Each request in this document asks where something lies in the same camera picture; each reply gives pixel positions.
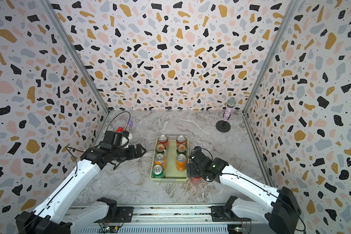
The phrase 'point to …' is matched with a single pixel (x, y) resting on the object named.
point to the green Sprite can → (158, 171)
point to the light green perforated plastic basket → (171, 174)
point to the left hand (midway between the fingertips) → (141, 152)
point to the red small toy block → (120, 129)
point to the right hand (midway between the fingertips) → (192, 169)
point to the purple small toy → (130, 124)
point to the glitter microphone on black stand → (224, 126)
